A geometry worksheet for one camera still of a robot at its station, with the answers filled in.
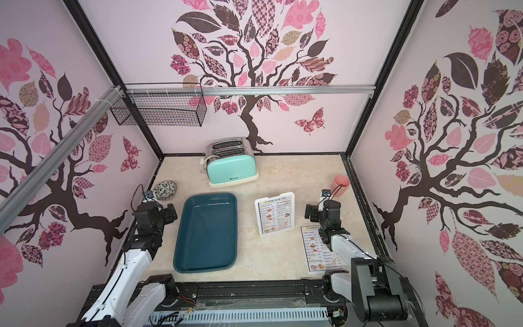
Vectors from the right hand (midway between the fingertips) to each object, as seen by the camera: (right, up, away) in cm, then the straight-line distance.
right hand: (320, 202), depth 90 cm
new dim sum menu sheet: (-21, -4, -8) cm, 22 cm away
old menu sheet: (-3, -22, -7) cm, 23 cm away
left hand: (-67, -3, -8) cm, 68 cm away
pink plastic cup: (+12, +10, +9) cm, 18 cm away
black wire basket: (-74, +46, +4) cm, 87 cm away
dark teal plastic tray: (-51, -14, -3) cm, 53 cm away
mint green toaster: (-42, +19, +3) cm, 46 cm away
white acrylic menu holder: (-18, +5, -12) cm, 23 cm away
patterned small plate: (-78, +5, +12) cm, 79 cm away
